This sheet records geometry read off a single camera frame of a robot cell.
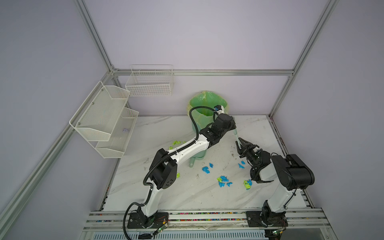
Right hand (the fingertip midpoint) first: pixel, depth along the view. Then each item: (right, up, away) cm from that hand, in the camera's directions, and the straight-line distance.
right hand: (236, 139), depth 86 cm
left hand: (-3, +12, -4) cm, 13 cm away
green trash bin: (-19, +13, 0) cm, 23 cm away
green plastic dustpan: (-22, -11, +10) cm, 27 cm away
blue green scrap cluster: (-7, -24, +2) cm, 25 cm away
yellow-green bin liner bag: (-20, +14, +1) cm, 24 cm away
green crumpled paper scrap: (-35, -22, +2) cm, 41 cm away
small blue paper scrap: (-14, -17, +7) cm, 23 cm away
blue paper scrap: (-18, -19, +5) cm, 27 cm away
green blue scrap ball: (+6, -25, -2) cm, 26 cm away
